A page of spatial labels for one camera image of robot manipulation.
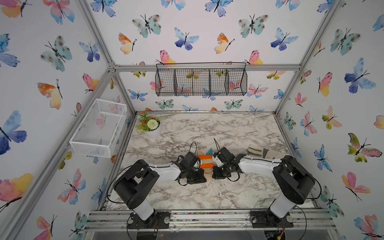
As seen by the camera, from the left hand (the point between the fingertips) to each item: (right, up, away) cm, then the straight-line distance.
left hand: (208, 180), depth 85 cm
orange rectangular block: (-1, +11, +11) cm, 16 cm away
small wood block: (0, +4, +5) cm, 7 cm away
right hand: (+3, +2, +2) cm, 4 cm away
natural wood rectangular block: (0, +9, +7) cm, 12 cm away
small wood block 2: (0, +2, +2) cm, 3 cm away
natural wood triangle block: (-4, +13, +13) cm, 19 cm away
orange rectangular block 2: (0, +7, +6) cm, 9 cm away
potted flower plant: (-35, +31, +6) cm, 47 cm away
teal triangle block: (+2, +14, +11) cm, 18 cm away
